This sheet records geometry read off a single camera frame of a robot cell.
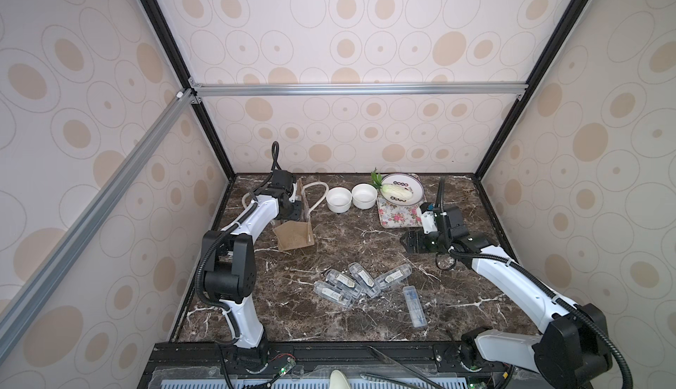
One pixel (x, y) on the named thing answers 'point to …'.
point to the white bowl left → (339, 199)
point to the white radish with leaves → (392, 190)
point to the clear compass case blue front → (417, 312)
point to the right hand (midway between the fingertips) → (421, 237)
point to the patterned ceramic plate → (408, 180)
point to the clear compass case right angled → (393, 275)
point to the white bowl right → (363, 195)
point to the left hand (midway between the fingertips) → (299, 208)
